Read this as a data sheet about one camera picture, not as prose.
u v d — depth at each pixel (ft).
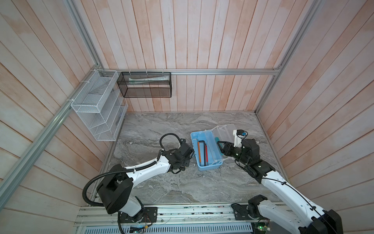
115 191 1.37
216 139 3.10
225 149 2.30
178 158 2.09
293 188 1.56
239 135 2.26
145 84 3.41
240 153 2.15
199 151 3.21
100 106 2.21
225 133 3.10
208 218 2.40
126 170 1.48
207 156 3.11
